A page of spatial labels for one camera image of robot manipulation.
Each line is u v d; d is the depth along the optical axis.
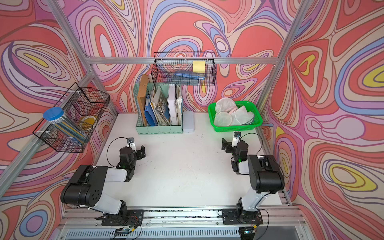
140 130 1.05
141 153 0.86
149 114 0.93
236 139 0.83
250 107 1.11
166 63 0.89
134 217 0.72
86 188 0.45
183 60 0.88
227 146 0.86
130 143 0.79
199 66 0.88
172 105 0.95
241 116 1.05
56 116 0.57
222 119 1.11
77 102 0.75
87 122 0.70
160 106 0.95
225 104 1.12
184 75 0.88
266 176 0.47
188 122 1.14
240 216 0.66
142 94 0.86
